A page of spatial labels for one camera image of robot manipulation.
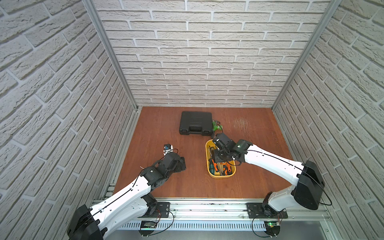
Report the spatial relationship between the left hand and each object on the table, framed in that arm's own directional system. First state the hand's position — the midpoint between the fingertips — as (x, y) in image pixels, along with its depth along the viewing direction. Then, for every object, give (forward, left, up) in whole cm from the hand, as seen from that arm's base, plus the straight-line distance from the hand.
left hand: (180, 158), depth 81 cm
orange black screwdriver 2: (-4, -26, -7) cm, 28 cm away
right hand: (+1, -21, +1) cm, 21 cm away
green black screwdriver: (-3, -19, -7) cm, 20 cm away
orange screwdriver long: (-2, -29, -7) cm, 29 cm away
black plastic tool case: (+29, -9, -4) cm, 30 cm away
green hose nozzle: (+28, -24, -6) cm, 38 cm away
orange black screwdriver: (-2, -21, -7) cm, 22 cm away
